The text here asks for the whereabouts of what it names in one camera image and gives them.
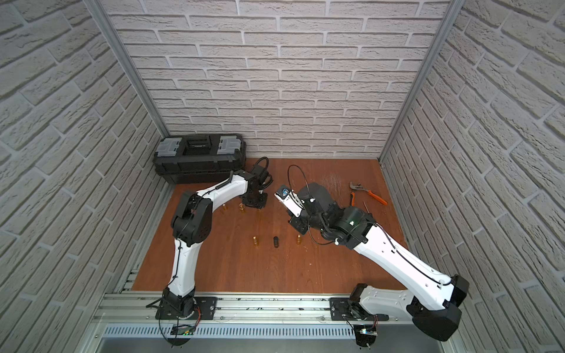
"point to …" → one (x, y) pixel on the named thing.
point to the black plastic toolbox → (200, 158)
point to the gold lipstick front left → (256, 241)
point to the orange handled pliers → (360, 186)
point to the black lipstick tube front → (276, 242)
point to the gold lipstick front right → (299, 239)
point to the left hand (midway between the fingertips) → (264, 203)
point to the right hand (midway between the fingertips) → (295, 206)
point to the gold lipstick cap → (224, 206)
